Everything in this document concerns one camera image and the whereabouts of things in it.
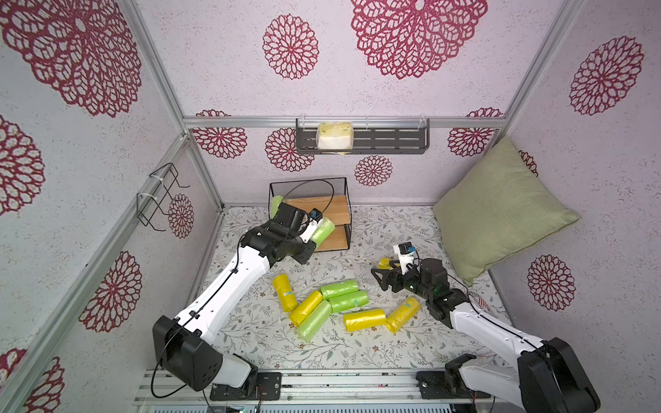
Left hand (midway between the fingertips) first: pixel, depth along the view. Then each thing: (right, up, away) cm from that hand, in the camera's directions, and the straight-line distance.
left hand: (305, 247), depth 79 cm
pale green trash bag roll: (+2, -25, +5) cm, 26 cm away
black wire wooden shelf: (+8, +19, +25) cm, 32 cm away
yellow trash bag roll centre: (+19, -24, +4) cm, 31 cm away
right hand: (+24, -6, +4) cm, 25 cm away
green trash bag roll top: (+6, +5, -3) cm, 8 cm away
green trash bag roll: (+9, -16, +11) cm, 21 cm away
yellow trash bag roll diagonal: (0, -20, +9) cm, 22 cm away
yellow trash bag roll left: (-7, -18, +9) cm, 22 cm away
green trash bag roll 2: (+14, -19, +7) cm, 24 cm away
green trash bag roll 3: (-13, +16, +16) cm, 26 cm away
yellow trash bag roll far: (+28, -8, +16) cm, 33 cm away
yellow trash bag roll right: (+31, -22, +5) cm, 39 cm away
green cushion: (+60, +11, +1) cm, 61 cm away
